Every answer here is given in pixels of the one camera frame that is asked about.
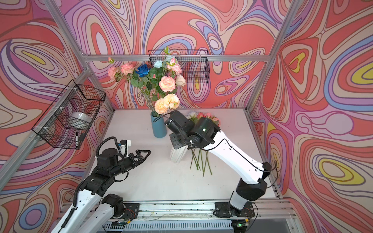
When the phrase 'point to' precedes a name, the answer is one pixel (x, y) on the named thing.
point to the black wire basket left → (67, 121)
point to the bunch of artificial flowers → (200, 156)
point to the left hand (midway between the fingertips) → (148, 155)
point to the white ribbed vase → (177, 154)
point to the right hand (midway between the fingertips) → (180, 142)
